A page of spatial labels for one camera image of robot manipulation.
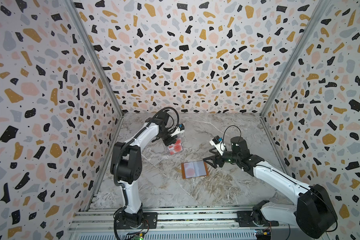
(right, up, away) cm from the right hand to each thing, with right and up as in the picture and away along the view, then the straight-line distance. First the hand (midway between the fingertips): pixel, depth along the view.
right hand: (208, 152), depth 79 cm
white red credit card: (-18, +1, +18) cm, 26 cm away
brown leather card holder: (-8, -12, +11) cm, 18 cm away
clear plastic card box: (-24, +1, +17) cm, 29 cm away
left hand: (-18, +7, +13) cm, 24 cm away
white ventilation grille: (-15, -38, -9) cm, 42 cm away
